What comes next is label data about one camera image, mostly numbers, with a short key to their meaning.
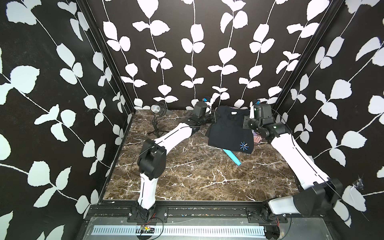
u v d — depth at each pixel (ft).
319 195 1.30
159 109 2.83
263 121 1.89
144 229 2.31
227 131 2.84
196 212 2.47
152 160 1.66
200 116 2.27
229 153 3.12
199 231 2.30
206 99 2.56
